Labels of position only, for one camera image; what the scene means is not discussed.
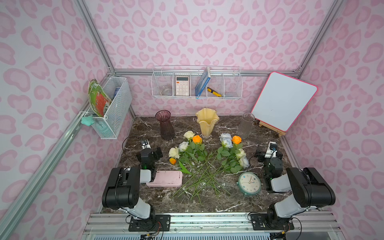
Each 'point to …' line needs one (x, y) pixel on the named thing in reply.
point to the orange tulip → (172, 161)
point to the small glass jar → (166, 91)
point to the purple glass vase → (166, 128)
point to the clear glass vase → (245, 124)
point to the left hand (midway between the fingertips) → (148, 146)
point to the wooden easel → (272, 129)
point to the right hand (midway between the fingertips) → (267, 145)
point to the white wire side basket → (120, 91)
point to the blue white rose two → (226, 139)
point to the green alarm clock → (249, 183)
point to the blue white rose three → (224, 148)
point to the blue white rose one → (183, 146)
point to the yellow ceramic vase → (208, 118)
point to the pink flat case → (167, 179)
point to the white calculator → (182, 85)
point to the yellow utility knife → (215, 93)
